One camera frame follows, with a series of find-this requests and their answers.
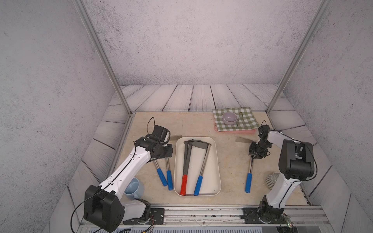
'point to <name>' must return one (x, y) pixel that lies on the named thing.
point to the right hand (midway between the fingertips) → (252, 153)
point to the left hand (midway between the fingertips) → (172, 153)
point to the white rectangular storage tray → (211, 178)
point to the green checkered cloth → (245, 120)
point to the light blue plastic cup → (135, 190)
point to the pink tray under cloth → (244, 131)
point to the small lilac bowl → (229, 118)
